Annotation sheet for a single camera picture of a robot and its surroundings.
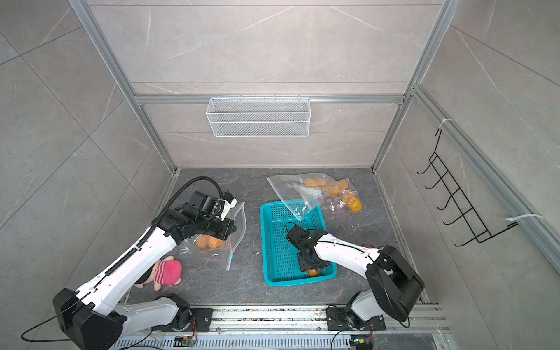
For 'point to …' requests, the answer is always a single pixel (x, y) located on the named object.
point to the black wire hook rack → (480, 232)
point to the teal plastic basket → (281, 254)
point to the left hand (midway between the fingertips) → (238, 225)
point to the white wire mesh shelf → (258, 117)
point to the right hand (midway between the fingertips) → (313, 264)
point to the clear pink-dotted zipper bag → (332, 187)
